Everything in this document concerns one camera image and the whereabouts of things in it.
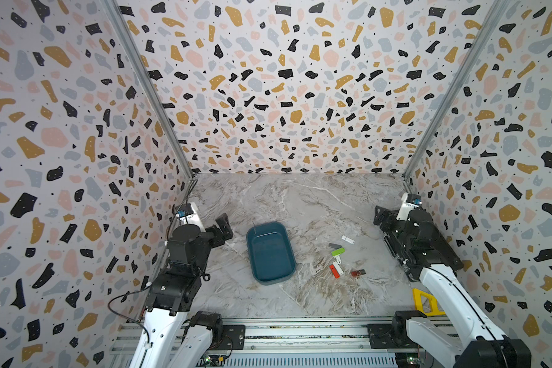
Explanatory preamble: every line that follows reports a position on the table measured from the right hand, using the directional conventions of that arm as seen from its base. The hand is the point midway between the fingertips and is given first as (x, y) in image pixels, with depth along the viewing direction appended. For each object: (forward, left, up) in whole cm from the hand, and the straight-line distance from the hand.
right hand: (387, 209), depth 81 cm
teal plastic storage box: (-7, +43, -20) cm, 48 cm away
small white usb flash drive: (0, +10, -21) cm, 24 cm away
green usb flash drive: (-7, +15, -20) cm, 26 cm away
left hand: (-11, +56, +9) cm, 58 cm away
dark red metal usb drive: (-15, +8, -21) cm, 27 cm away
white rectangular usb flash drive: (-13, +15, -22) cm, 30 cm away
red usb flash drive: (-14, +17, -22) cm, 31 cm away
